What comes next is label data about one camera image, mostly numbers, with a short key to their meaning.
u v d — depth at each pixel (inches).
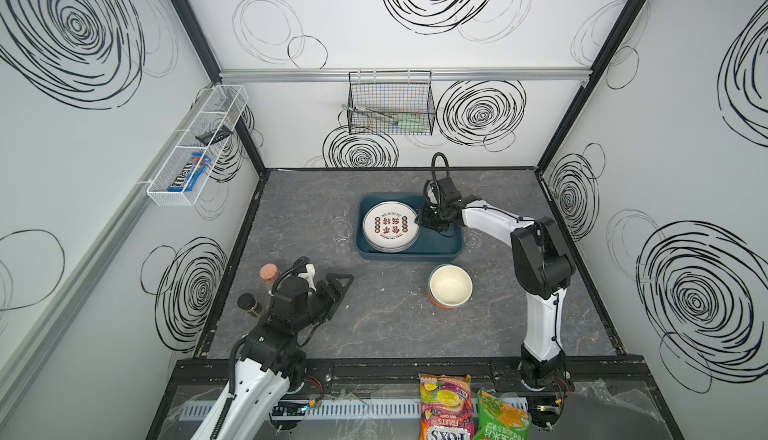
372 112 33.5
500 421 25.4
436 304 31.5
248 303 30.3
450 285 33.0
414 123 34.1
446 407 26.6
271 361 21.0
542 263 20.8
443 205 30.9
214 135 29.7
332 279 27.7
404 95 37.8
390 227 39.1
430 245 37.5
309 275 28.8
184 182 27.3
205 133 31.0
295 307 23.2
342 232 38.9
